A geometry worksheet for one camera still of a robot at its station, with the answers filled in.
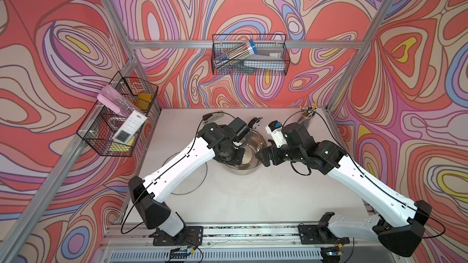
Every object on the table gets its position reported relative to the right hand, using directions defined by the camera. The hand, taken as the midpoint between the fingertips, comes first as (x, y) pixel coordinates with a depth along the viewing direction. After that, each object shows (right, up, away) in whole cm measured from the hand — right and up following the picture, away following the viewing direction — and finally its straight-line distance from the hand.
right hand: (267, 156), depth 71 cm
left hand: (-11, -2, +1) cm, 11 cm away
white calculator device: (-53, +11, -2) cm, 54 cm away
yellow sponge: (-53, +23, +8) cm, 58 cm away
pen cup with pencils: (+27, +18, +26) cm, 42 cm away
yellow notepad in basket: (-54, +4, -6) cm, 55 cm away
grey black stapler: (-27, +17, +40) cm, 51 cm away
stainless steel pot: (-5, -7, +20) cm, 22 cm away
